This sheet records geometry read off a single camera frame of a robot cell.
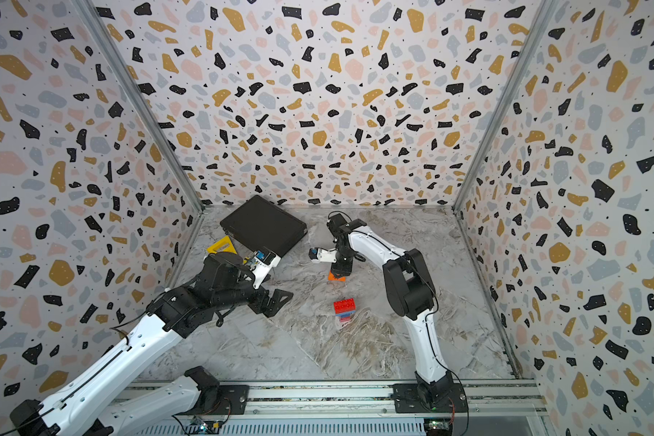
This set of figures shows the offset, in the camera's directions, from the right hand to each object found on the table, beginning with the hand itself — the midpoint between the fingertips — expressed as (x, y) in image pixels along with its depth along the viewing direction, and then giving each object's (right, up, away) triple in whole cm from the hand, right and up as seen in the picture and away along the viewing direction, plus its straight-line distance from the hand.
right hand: (339, 266), depth 98 cm
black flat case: (-33, +16, +12) cm, 38 cm away
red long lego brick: (+2, -10, -15) cm, 18 cm away
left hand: (-15, -1, -27) cm, 30 cm away
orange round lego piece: (-3, -4, 0) cm, 5 cm away
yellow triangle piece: (-48, +9, +11) cm, 50 cm away
